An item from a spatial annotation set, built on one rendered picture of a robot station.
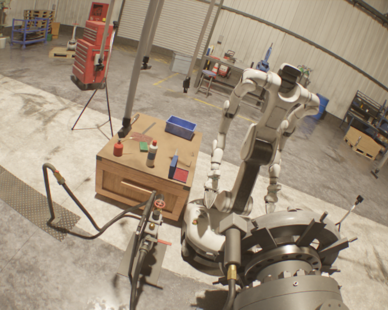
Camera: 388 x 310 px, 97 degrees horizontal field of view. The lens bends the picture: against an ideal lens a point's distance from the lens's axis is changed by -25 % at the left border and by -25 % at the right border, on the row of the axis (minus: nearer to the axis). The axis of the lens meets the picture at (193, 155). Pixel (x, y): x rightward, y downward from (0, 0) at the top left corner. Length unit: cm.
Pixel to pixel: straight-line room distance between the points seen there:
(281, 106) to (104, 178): 150
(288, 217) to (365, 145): 725
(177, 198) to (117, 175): 53
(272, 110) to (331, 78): 850
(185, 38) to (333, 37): 585
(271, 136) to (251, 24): 793
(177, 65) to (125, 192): 549
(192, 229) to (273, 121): 93
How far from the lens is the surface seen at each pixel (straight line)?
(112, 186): 203
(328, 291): 112
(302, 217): 119
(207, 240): 164
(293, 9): 941
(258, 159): 146
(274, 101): 136
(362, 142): 813
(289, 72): 142
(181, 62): 704
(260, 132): 144
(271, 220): 116
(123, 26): 1056
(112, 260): 180
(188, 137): 234
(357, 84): 1031
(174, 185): 179
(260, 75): 130
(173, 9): 967
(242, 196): 158
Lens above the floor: 159
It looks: 31 degrees down
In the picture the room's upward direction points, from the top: 20 degrees clockwise
